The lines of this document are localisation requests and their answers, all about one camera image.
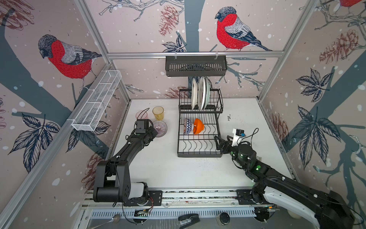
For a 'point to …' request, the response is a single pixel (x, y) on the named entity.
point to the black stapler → (187, 220)
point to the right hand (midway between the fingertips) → (219, 138)
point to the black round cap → (224, 218)
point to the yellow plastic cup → (158, 111)
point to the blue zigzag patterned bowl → (188, 126)
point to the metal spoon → (116, 219)
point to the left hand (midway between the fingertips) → (154, 131)
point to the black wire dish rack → (202, 145)
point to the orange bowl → (198, 126)
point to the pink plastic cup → (141, 115)
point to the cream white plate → (194, 93)
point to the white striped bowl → (161, 127)
